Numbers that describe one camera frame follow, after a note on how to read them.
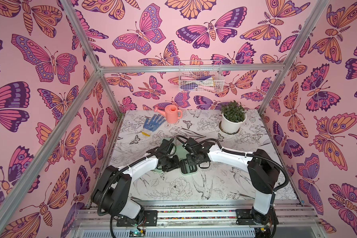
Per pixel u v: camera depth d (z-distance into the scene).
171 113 1.08
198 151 0.66
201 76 0.95
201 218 0.75
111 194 0.43
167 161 0.75
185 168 0.90
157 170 0.89
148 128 1.10
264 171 0.48
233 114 0.95
